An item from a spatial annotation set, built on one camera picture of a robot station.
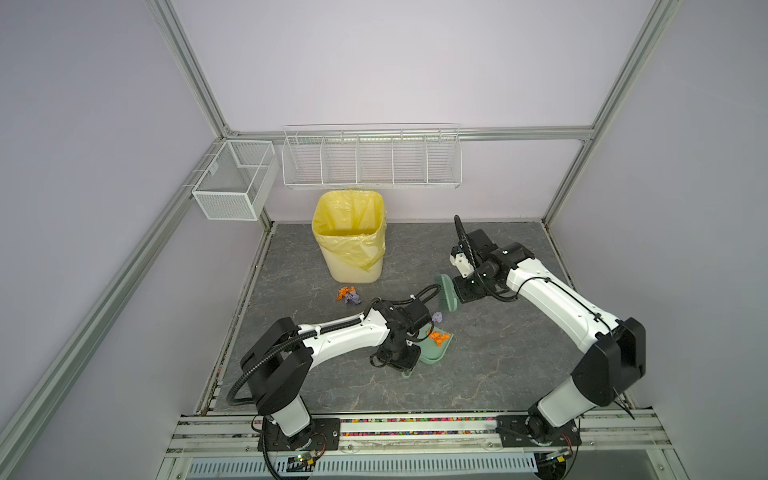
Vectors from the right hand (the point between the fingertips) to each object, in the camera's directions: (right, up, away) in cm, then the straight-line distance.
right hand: (463, 295), depth 82 cm
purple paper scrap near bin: (-32, -3, +14) cm, 35 cm away
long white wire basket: (-11, +46, +23) cm, 53 cm away
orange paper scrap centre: (-6, -14, +7) cm, 16 cm away
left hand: (-16, -20, -4) cm, 26 cm away
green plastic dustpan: (-7, -16, +6) cm, 19 cm away
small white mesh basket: (-73, +37, +20) cm, 84 cm away
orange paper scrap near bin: (-36, -1, +17) cm, 40 cm away
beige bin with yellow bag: (-35, +21, +22) cm, 46 cm away
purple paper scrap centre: (-6, -8, +11) cm, 15 cm away
